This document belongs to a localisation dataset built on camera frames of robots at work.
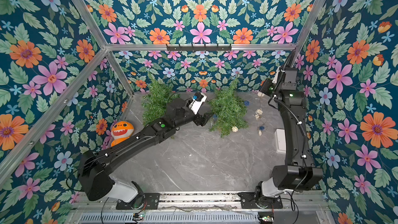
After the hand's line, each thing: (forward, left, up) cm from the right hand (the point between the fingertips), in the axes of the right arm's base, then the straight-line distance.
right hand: (270, 82), depth 73 cm
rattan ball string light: (+1, -5, -38) cm, 39 cm away
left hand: (-11, +29, -7) cm, 31 cm away
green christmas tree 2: (-6, +19, -12) cm, 23 cm away
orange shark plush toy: (-12, +81, -28) cm, 87 cm away
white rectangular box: (-13, -12, -33) cm, 37 cm away
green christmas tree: (-9, +55, -4) cm, 56 cm away
